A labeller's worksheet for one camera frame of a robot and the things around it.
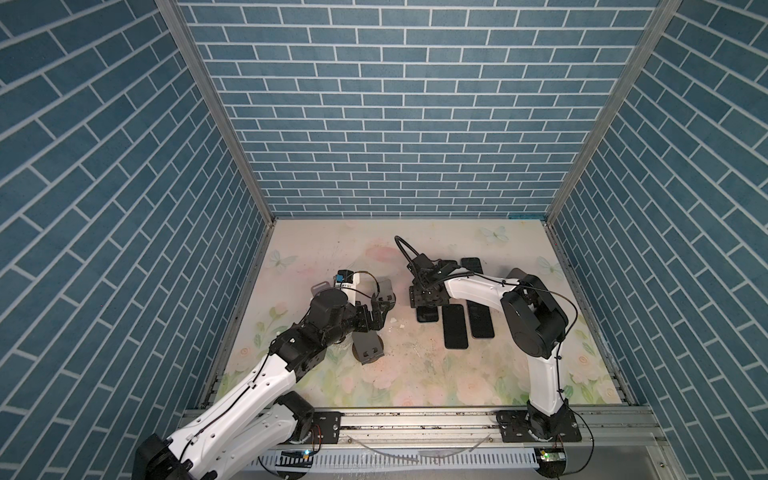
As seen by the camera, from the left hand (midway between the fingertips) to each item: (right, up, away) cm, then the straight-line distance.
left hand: (378, 305), depth 76 cm
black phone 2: (+23, +8, +35) cm, 42 cm away
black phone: (+32, +9, +30) cm, 44 cm away
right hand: (+12, -2, +22) cm, 25 cm away
